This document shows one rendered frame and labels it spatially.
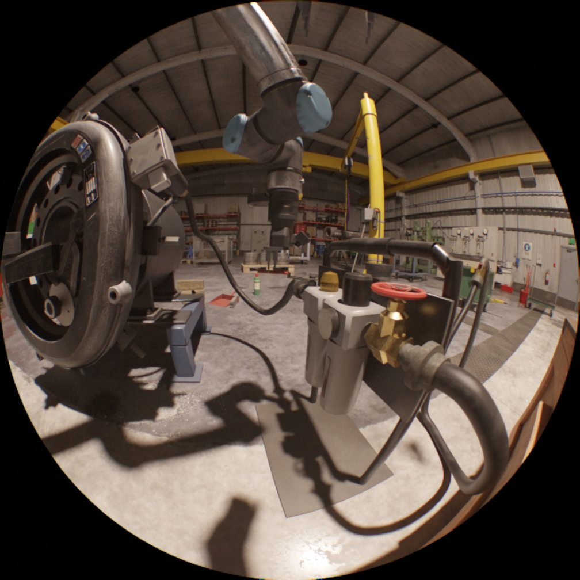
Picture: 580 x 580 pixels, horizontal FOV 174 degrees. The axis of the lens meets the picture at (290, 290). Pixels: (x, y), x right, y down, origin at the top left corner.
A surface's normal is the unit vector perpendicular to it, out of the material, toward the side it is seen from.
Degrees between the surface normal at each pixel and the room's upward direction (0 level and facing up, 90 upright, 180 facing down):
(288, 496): 0
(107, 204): 87
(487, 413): 54
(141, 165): 90
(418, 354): 45
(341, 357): 90
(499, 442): 61
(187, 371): 90
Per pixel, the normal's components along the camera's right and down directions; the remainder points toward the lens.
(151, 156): 0.28, 0.22
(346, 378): -0.21, 0.20
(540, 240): -0.98, 0.00
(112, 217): 0.80, 0.12
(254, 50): -0.34, 0.73
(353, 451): 0.04, -0.98
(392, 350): -0.81, -0.47
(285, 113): -0.54, 0.70
